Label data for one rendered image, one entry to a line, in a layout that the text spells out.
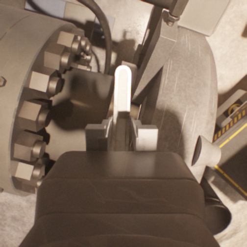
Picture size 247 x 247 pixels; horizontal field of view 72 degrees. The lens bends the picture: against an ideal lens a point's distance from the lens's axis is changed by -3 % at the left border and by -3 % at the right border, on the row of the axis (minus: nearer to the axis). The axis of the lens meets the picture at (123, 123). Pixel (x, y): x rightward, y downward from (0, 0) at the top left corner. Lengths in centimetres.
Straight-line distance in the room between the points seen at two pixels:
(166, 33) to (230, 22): 107
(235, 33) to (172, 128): 115
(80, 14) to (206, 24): 67
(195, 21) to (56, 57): 30
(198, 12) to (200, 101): 19
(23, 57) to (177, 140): 34
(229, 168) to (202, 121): 96
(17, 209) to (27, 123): 171
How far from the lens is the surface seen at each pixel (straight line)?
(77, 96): 50
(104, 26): 57
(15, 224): 227
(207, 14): 42
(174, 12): 31
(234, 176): 130
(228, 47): 136
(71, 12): 98
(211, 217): 162
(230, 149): 117
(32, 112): 40
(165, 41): 30
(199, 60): 35
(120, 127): 16
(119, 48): 119
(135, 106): 43
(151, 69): 34
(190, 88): 31
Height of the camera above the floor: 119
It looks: 68 degrees down
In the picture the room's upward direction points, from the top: 178 degrees counter-clockwise
